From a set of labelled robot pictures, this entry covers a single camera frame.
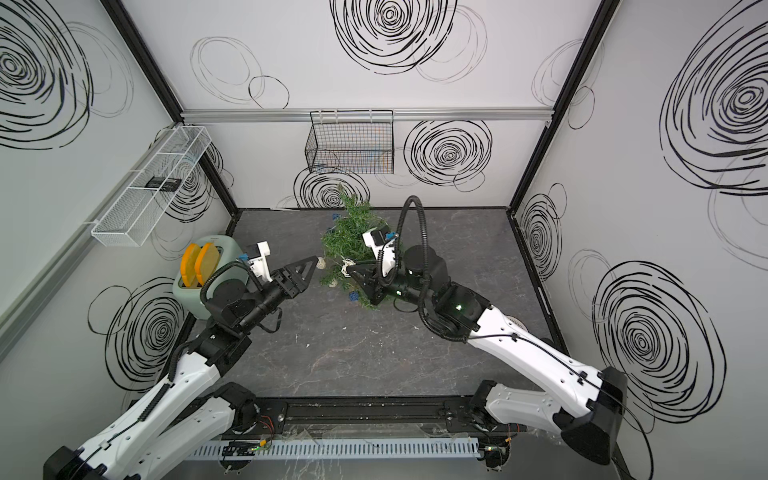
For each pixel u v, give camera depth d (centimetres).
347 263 62
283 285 61
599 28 74
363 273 58
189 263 78
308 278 63
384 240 53
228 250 89
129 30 74
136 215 73
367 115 91
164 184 74
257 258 63
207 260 80
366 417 75
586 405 39
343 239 72
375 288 55
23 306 52
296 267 62
